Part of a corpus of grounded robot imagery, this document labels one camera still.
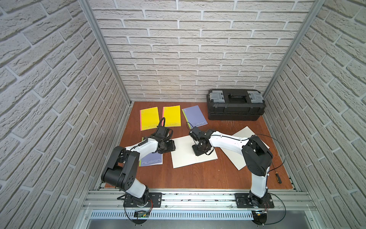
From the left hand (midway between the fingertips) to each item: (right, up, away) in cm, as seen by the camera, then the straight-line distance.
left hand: (174, 146), depth 92 cm
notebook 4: (-13, -7, -6) cm, 16 cm away
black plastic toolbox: (+42, +28, +4) cm, 51 cm away
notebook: (-22, +18, +19) cm, 34 cm away
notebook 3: (+14, +20, +18) cm, 31 cm away
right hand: (+17, -3, -2) cm, 17 cm away
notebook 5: (+6, -6, -2) cm, 9 cm away
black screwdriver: (+62, -16, -11) cm, 65 cm away
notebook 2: (-4, +21, +20) cm, 29 cm away
